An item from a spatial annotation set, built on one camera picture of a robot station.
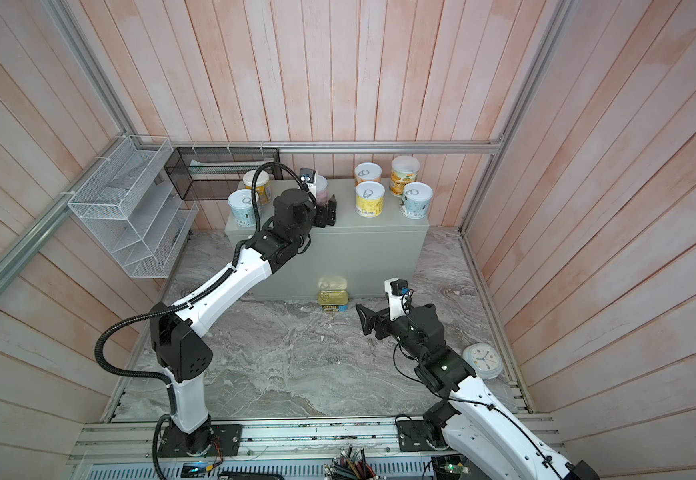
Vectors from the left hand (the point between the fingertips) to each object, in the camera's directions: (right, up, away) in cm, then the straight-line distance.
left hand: (319, 198), depth 78 cm
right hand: (+14, -27, -3) cm, 30 cm away
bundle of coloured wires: (+8, -59, -18) cm, 62 cm away
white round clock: (+48, -45, +6) cm, 66 cm away
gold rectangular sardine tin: (+3, -30, +17) cm, 34 cm away
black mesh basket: (-40, +14, +25) cm, 49 cm away
